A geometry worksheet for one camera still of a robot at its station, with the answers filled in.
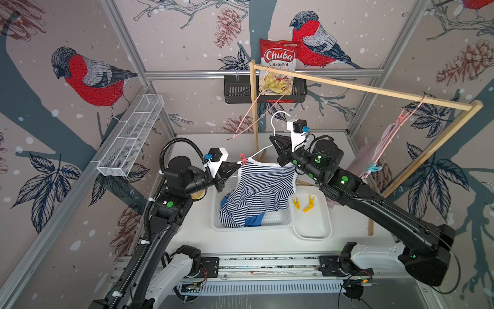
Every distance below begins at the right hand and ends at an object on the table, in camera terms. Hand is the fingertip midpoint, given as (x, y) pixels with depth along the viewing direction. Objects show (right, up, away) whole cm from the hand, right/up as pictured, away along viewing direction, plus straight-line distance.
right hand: (271, 136), depth 62 cm
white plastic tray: (+21, -35, +26) cm, 48 cm away
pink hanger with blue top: (-13, 0, +8) cm, 15 cm away
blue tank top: (-5, -35, +19) cm, 40 cm away
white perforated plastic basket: (+5, -37, +24) cm, 44 cm away
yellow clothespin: (+15, -30, +28) cm, 44 cm away
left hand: (-10, -8, 0) cm, 13 cm away
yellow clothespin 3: (+22, -29, +29) cm, 47 cm away
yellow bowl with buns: (-33, -27, +31) cm, 53 cm away
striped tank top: (-3, -20, +14) cm, 24 cm away
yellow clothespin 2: (+20, -32, +26) cm, 46 cm away
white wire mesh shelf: (-58, +2, +17) cm, 60 cm away
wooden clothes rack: (+48, -10, +1) cm, 49 cm away
